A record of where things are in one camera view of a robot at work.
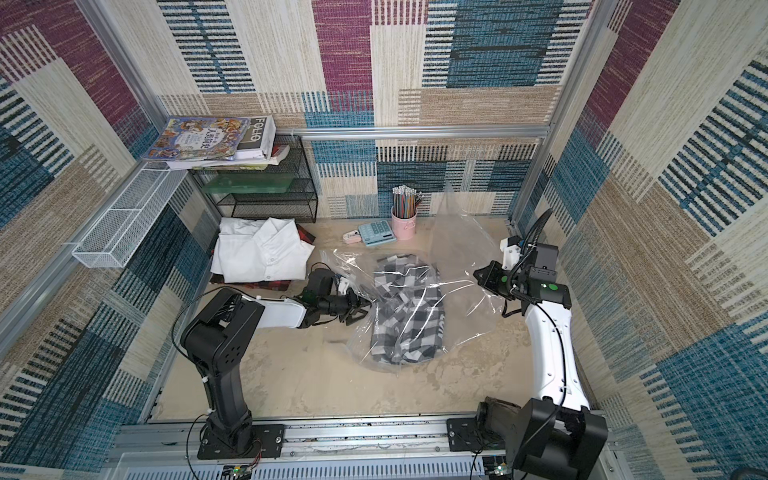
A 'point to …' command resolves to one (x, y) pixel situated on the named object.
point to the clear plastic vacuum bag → (458, 245)
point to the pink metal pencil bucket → (403, 228)
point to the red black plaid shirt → (280, 285)
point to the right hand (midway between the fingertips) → (475, 268)
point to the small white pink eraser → (352, 237)
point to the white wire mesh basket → (119, 231)
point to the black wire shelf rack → (298, 203)
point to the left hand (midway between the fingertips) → (374, 306)
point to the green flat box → (250, 183)
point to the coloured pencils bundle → (405, 201)
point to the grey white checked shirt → (409, 321)
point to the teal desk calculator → (376, 233)
